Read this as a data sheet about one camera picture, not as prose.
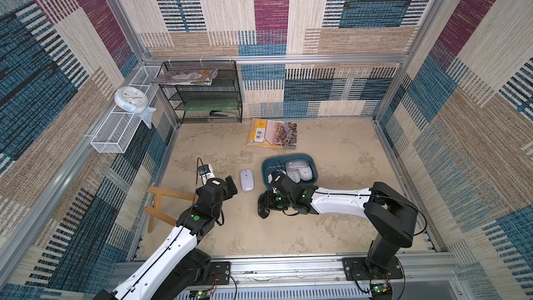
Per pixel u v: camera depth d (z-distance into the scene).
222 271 0.74
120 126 0.93
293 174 0.97
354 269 0.73
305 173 0.96
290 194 0.67
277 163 0.97
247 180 0.95
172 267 0.48
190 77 0.86
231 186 0.74
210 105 1.00
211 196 0.59
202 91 1.08
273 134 1.12
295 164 1.00
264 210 0.81
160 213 0.68
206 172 0.68
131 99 0.75
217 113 1.10
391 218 0.46
